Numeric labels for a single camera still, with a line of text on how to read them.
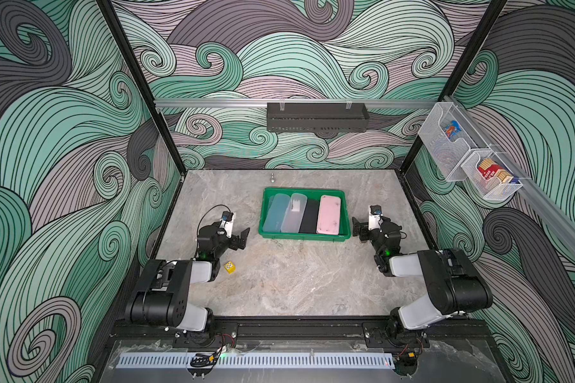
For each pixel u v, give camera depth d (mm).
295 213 1005
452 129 832
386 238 701
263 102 944
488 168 662
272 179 1165
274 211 1006
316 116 941
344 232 955
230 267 855
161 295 444
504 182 614
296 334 745
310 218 976
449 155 821
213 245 714
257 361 697
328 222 957
